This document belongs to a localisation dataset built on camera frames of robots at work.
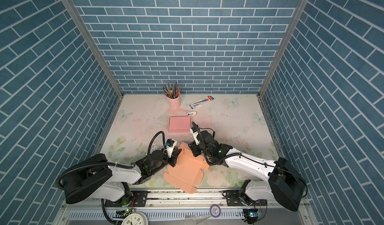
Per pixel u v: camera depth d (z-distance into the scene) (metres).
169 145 0.72
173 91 1.08
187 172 0.83
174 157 0.75
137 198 0.75
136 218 0.65
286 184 0.41
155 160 0.64
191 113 1.07
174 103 1.09
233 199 0.74
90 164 0.47
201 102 1.15
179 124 0.99
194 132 0.72
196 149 0.72
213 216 0.69
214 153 0.62
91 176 0.48
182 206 0.73
